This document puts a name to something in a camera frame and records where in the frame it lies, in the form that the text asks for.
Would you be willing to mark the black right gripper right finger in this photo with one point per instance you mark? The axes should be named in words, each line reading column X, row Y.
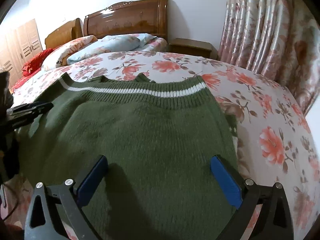
column 274, row 220

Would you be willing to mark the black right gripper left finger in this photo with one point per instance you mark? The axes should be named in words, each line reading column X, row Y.
column 43, row 220

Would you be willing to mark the green and white knit sweater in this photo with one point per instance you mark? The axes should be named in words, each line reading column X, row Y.
column 158, row 139

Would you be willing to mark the red blanket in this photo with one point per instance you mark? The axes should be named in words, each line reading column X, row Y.
column 31, row 68

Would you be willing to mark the light wooden wardrobe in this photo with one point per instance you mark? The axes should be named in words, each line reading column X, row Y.
column 17, row 47

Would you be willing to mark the floral pink bed quilt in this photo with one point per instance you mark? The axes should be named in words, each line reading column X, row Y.
column 275, row 142

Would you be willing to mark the pink floral pillow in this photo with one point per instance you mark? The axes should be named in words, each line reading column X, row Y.
column 58, row 58

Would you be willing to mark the small wooden headboard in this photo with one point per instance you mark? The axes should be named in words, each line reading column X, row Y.
column 63, row 34

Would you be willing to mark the light blue floral pillow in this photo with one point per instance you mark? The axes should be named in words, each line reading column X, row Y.
column 111, row 43

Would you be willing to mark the large wooden headboard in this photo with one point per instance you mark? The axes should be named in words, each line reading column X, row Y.
column 133, row 17

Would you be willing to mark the dark wooden nightstand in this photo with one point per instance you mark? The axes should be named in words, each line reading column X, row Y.
column 193, row 47

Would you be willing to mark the floral pink curtain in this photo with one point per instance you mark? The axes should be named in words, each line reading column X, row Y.
column 278, row 39

